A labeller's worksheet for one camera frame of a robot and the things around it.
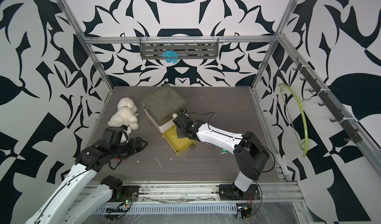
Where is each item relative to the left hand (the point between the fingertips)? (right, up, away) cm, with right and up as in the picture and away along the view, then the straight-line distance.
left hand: (142, 143), depth 75 cm
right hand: (+19, +6, +11) cm, 23 cm away
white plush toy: (-15, +13, +16) cm, 26 cm away
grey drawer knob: (+25, -5, +12) cm, 28 cm away
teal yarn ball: (+12, +50, +15) cm, 54 cm away
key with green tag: (+44, -9, +13) cm, 47 cm away
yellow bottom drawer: (+17, -4, +14) cm, 22 cm away
